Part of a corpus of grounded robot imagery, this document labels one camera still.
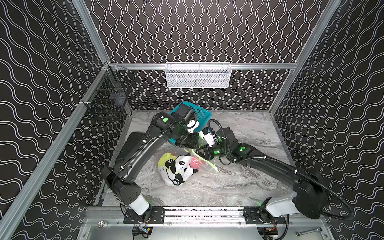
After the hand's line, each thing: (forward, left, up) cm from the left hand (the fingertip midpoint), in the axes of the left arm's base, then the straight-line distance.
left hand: (202, 147), depth 66 cm
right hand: (+3, +3, -9) cm, 10 cm away
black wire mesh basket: (+34, +59, -3) cm, 68 cm away
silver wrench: (-26, -48, -28) cm, 61 cm away
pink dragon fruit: (-4, +2, -6) cm, 8 cm away
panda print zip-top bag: (-5, +12, -15) cm, 20 cm away
